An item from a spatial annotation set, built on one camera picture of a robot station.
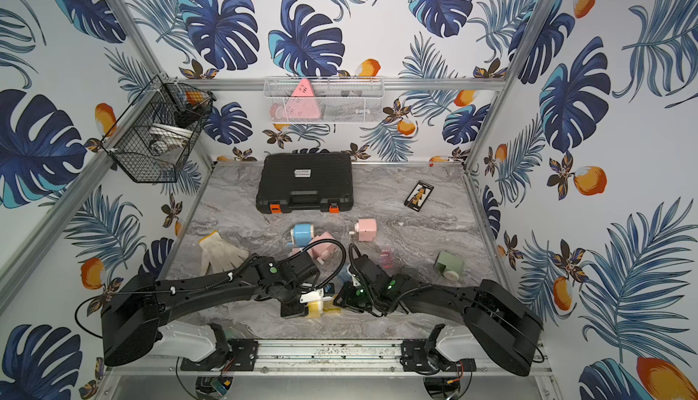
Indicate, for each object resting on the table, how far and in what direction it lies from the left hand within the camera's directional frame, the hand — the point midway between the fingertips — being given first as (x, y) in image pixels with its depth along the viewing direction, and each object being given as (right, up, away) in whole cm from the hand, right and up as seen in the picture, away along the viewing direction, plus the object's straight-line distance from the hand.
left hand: (304, 300), depth 79 cm
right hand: (+9, -1, +1) cm, 9 cm away
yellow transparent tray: (+7, -3, +2) cm, 8 cm away
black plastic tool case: (-5, +36, +30) cm, 47 cm away
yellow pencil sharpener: (+3, -1, -5) cm, 6 cm away
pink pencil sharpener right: (+19, +19, +13) cm, 30 cm away
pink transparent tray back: (+26, +9, +13) cm, 30 cm away
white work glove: (-32, +10, +15) cm, 37 cm away
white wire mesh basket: (+9, +63, +13) cm, 65 cm away
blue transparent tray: (+12, +8, -4) cm, 15 cm away
